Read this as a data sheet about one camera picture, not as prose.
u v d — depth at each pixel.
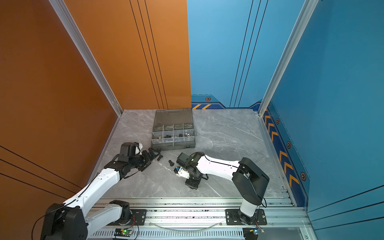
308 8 0.70
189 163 0.63
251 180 0.46
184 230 0.71
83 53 0.85
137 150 0.70
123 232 0.71
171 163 0.91
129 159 0.65
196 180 0.72
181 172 0.76
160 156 0.94
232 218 0.72
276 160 0.99
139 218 0.74
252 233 0.70
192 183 0.72
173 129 1.05
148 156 0.75
